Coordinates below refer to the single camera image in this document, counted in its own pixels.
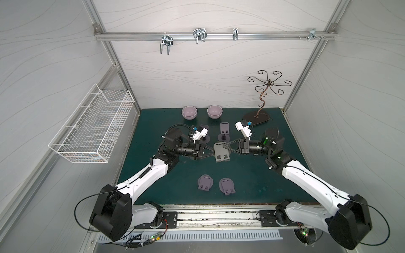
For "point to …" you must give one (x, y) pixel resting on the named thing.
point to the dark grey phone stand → (221, 154)
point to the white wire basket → (92, 133)
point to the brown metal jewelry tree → (261, 77)
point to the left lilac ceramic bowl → (189, 112)
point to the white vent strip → (135, 236)
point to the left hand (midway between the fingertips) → (215, 155)
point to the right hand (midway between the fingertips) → (223, 147)
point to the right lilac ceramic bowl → (214, 112)
